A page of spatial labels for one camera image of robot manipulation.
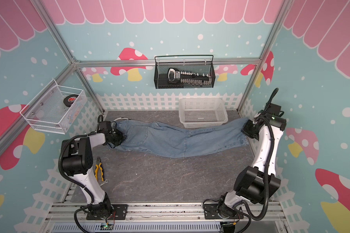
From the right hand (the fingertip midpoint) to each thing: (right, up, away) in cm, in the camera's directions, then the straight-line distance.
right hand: (245, 129), depth 77 cm
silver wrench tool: (-79, -31, +7) cm, 85 cm away
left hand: (-72, -6, +25) cm, 76 cm away
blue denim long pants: (-46, -8, +23) cm, 52 cm away
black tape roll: (-96, +17, +2) cm, 97 cm away
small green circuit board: (-72, -48, -6) cm, 86 cm away
